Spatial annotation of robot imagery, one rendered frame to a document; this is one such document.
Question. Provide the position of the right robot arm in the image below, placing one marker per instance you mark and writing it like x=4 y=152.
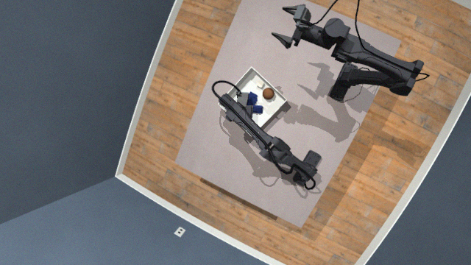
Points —
x=349 y=49

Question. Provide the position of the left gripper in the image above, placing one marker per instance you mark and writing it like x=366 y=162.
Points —
x=242 y=98

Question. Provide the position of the white square tray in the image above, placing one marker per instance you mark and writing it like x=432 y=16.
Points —
x=249 y=83

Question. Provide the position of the blue patterned necktie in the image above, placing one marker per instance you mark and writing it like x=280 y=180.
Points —
x=252 y=101

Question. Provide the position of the brown ball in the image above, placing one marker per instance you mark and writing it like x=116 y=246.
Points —
x=268 y=93

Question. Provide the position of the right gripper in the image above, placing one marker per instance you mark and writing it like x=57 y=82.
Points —
x=310 y=35

